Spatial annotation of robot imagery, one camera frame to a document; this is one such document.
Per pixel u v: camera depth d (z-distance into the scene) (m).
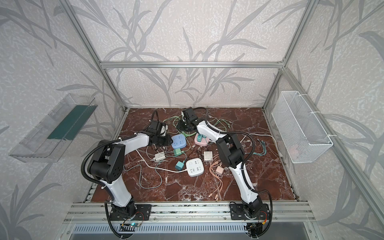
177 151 0.94
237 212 0.73
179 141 0.97
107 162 0.49
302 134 0.62
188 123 0.79
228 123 1.12
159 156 0.91
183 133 1.05
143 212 0.73
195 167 0.87
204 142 0.98
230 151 0.58
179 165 0.88
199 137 0.94
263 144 0.99
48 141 0.63
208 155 0.91
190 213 0.75
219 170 0.86
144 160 0.91
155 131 0.78
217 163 0.91
